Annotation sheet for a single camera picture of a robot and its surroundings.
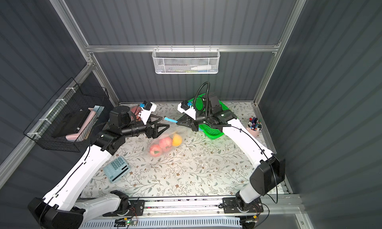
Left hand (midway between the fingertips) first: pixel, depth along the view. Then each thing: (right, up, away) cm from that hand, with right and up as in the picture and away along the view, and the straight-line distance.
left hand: (165, 124), depth 66 cm
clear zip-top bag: (+3, -3, +5) cm, 6 cm away
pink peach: (-9, -15, +17) cm, 24 cm away
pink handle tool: (-39, -6, -1) cm, 40 cm away
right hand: (+5, 0, +3) cm, 6 cm away
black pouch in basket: (-45, 0, +3) cm, 45 cm away
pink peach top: (-3, -12, +17) cm, 21 cm away
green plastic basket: (+25, -7, +36) cm, 45 cm away
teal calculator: (-32, -27, +19) cm, 46 cm away
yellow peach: (+2, -11, +21) cm, 24 cm away
